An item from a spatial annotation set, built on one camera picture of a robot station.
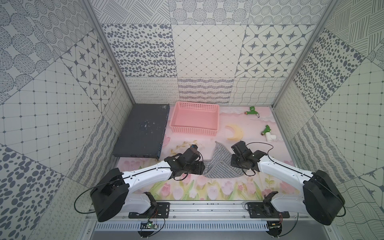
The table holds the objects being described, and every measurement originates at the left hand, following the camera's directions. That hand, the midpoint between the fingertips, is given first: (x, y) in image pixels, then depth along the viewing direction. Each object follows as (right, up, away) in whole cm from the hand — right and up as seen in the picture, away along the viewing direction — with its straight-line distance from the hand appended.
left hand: (201, 161), depth 82 cm
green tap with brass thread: (+48, +16, +22) cm, 55 cm away
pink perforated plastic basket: (-1, +24, +30) cm, 38 cm away
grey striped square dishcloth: (+11, -4, +6) cm, 13 cm away
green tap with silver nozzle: (+42, +30, +34) cm, 62 cm away
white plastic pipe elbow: (+47, +11, +17) cm, 51 cm away
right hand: (+20, -2, +4) cm, 20 cm away
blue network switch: (-40, +13, +18) cm, 46 cm away
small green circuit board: (-26, -27, -12) cm, 39 cm away
